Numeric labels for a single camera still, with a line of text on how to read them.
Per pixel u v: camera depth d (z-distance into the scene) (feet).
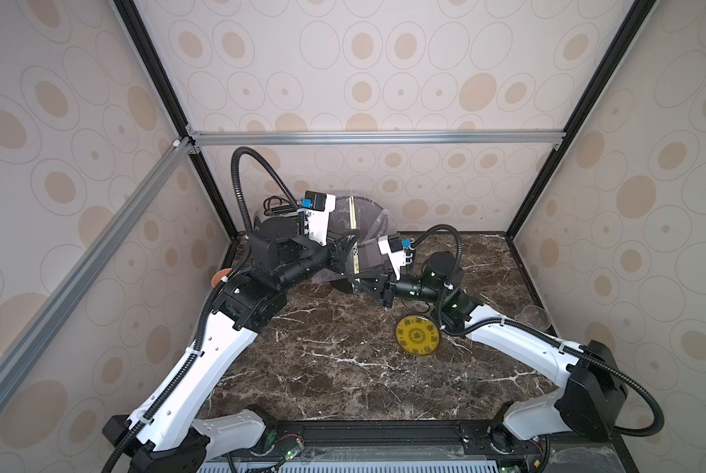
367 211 3.12
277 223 1.44
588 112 2.77
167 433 1.18
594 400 1.38
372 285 2.05
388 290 1.91
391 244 1.90
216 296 1.41
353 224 1.89
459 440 2.43
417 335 3.02
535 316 3.10
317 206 1.60
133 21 2.25
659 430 1.29
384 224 2.90
